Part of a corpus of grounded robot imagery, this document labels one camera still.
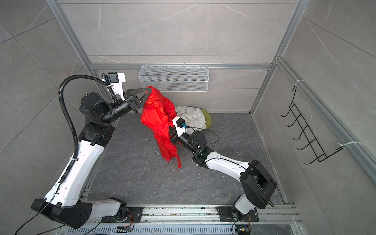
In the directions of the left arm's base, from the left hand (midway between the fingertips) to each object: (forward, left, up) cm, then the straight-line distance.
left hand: (150, 86), depth 53 cm
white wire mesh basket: (+41, -7, -22) cm, 47 cm away
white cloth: (+23, -18, -43) cm, 52 cm away
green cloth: (+28, -30, -50) cm, 65 cm away
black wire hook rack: (-20, -67, -20) cm, 73 cm away
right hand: (+1, -3, -21) cm, 22 cm away
